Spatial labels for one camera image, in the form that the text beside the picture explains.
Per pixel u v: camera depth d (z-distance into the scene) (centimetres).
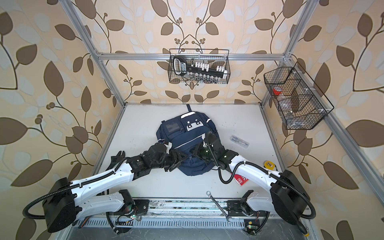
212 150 61
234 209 72
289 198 41
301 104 73
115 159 91
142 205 75
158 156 61
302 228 68
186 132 93
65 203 40
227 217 72
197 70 85
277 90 81
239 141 98
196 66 84
